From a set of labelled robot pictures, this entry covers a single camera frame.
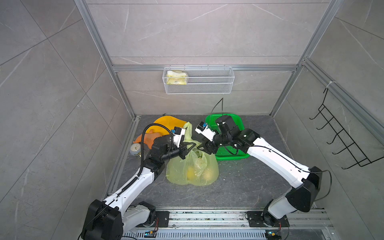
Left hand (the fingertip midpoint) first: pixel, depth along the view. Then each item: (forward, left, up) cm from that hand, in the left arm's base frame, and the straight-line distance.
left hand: (195, 142), depth 73 cm
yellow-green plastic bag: (-11, -1, -5) cm, 13 cm away
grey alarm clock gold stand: (+10, +39, -21) cm, 46 cm away
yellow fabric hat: (+35, +19, -23) cm, 46 cm away
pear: (-10, -7, -18) cm, 22 cm away
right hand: (0, -3, -1) cm, 3 cm away
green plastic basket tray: (-8, -13, +2) cm, 15 cm away
